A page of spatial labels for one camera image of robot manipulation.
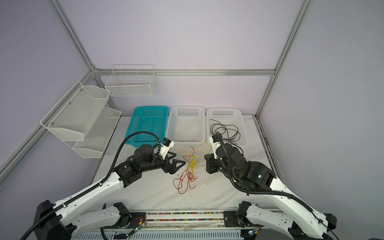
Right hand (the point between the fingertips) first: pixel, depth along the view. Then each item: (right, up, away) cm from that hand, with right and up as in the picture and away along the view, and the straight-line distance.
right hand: (203, 156), depth 63 cm
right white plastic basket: (+23, +17, +51) cm, 59 cm away
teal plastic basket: (-38, +20, +53) cm, 68 cm away
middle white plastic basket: (-11, +15, +52) cm, 55 cm away
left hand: (-11, -3, +9) cm, 15 cm away
